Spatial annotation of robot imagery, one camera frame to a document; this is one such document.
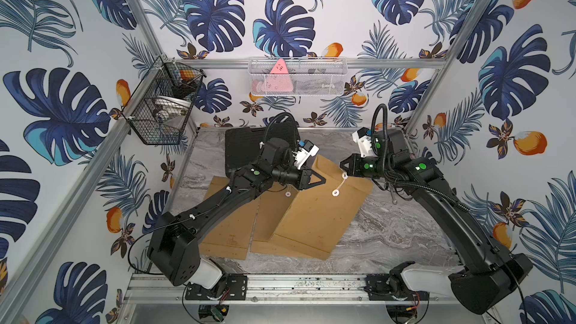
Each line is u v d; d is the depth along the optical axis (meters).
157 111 0.83
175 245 0.41
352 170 0.62
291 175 0.65
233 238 0.85
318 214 0.71
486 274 0.38
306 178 0.63
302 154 0.66
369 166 0.60
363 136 0.64
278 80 0.90
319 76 1.01
